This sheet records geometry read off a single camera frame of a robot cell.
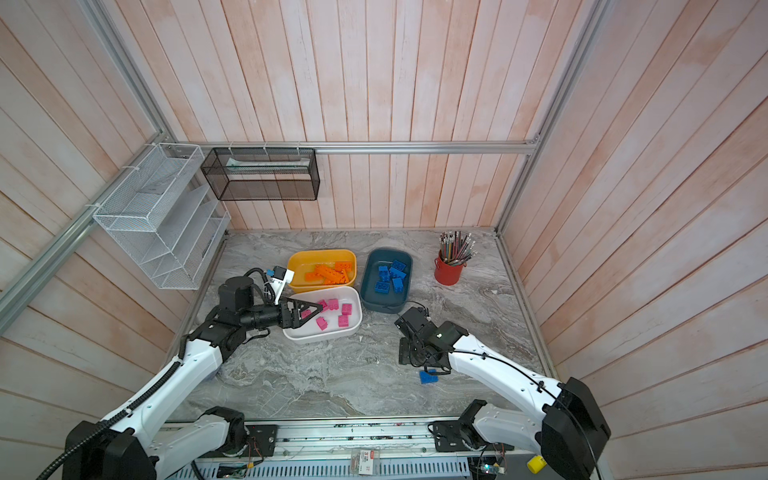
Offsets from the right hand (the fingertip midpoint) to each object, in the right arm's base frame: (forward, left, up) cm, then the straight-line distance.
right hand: (411, 352), depth 82 cm
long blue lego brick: (+34, +3, -4) cm, 35 cm away
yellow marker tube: (-25, -29, -4) cm, 38 cm away
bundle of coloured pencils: (+34, -16, +6) cm, 38 cm away
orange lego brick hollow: (+28, +33, -4) cm, 44 cm away
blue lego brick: (+24, +9, -4) cm, 26 cm away
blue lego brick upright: (+29, +8, -2) cm, 30 cm away
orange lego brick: (+34, +23, -4) cm, 41 cm away
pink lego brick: (+18, +25, -5) cm, 31 cm away
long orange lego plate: (+27, +27, -1) cm, 38 cm away
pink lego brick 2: (+11, +21, -4) cm, 24 cm away
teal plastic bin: (+19, +6, -5) cm, 20 cm away
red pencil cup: (+30, -13, -2) cm, 33 cm away
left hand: (+5, +26, +14) cm, 29 cm away
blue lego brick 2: (+30, +4, -4) cm, 31 cm away
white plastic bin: (+14, +22, -5) cm, 27 cm away
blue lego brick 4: (-5, -5, -4) cm, 8 cm away
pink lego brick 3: (+16, +20, -3) cm, 26 cm away
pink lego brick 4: (+10, +27, -2) cm, 29 cm away
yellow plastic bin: (+35, +38, -3) cm, 52 cm away
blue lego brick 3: (+25, +3, -3) cm, 25 cm away
